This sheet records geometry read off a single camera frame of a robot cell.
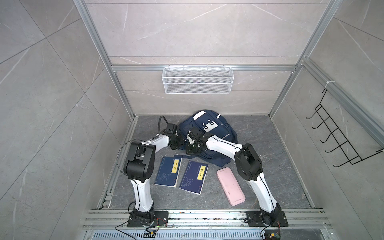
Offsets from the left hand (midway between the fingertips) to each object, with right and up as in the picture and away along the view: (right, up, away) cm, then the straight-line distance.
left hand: (185, 139), depth 100 cm
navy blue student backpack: (+21, +11, +7) cm, 24 cm away
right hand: (+1, -8, -4) cm, 9 cm away
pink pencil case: (+28, -27, -20) cm, 43 cm away
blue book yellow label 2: (+6, -21, -14) cm, 26 cm away
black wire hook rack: (+71, +1, -37) cm, 80 cm away
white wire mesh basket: (+9, +41, +1) cm, 42 cm away
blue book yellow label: (-9, -19, -11) cm, 24 cm away
